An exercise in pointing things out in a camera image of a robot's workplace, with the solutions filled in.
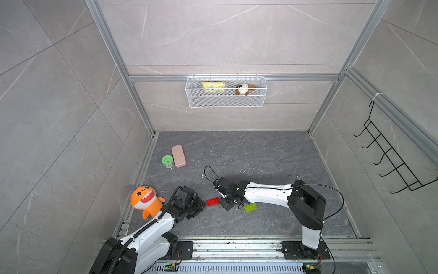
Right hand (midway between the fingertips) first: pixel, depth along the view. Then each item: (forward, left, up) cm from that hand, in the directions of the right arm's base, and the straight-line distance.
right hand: (226, 200), depth 88 cm
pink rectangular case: (+29, +29, +2) cm, 41 cm away
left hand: (-1, +10, +1) cm, 10 cm away
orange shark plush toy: (-1, +39, +8) cm, 40 cm away
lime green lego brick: (-4, -13, -1) cm, 13 cm away
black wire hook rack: (-5, -67, +30) cm, 74 cm away
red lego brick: (-1, +7, +1) cm, 7 cm away
